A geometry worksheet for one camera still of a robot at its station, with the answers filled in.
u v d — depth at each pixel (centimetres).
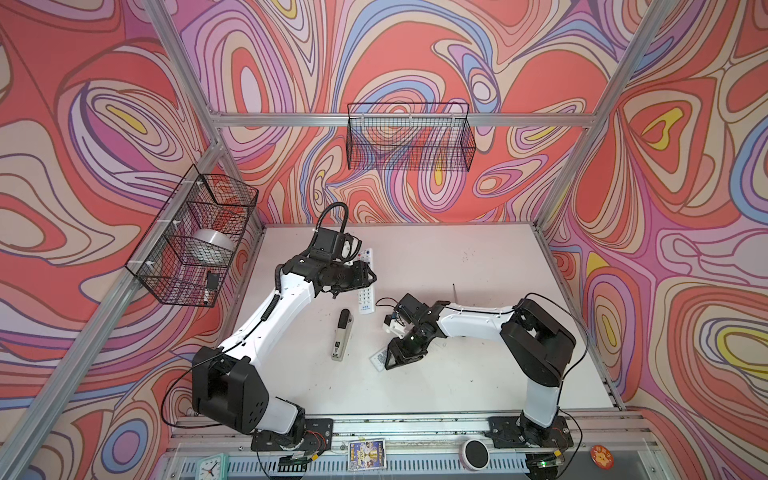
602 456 70
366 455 69
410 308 73
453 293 100
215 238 73
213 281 73
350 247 67
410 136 96
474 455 66
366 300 77
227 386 40
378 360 84
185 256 73
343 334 88
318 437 72
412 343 76
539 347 49
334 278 66
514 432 73
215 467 68
